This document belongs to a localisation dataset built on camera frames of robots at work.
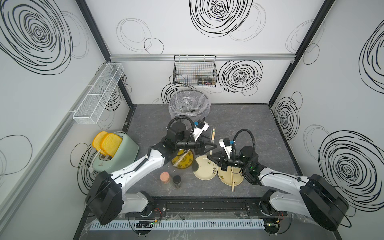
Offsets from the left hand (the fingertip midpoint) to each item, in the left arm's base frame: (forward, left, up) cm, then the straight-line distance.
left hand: (213, 144), depth 68 cm
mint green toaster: (-2, +44, -11) cm, 45 cm away
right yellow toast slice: (+4, +52, -8) cm, 53 cm away
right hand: (-3, +2, -9) cm, 9 cm away
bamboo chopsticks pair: (-8, -13, -24) cm, 28 cm away
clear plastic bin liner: (+36, +11, -10) cm, 39 cm away
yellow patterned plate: (+2, +14, -26) cm, 29 cm away
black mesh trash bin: (+18, +4, -4) cm, 19 cm away
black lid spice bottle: (-12, +17, -17) cm, 27 cm away
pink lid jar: (-11, +22, -16) cm, 30 cm away
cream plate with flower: (-3, +2, -26) cm, 26 cm away
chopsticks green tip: (+2, +1, +1) cm, 2 cm away
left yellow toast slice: (+3, +58, -5) cm, 58 cm away
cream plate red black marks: (-6, -9, -25) cm, 27 cm away
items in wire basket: (+39, +4, +6) cm, 40 cm away
